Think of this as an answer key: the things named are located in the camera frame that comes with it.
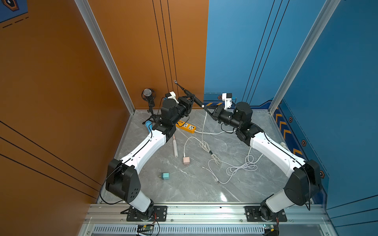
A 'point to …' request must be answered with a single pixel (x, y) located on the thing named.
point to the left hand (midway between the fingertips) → (198, 94)
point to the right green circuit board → (268, 226)
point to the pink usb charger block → (186, 161)
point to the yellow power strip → (186, 127)
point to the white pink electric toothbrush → (175, 150)
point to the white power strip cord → (196, 132)
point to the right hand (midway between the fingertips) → (204, 108)
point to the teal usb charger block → (165, 176)
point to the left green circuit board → (145, 227)
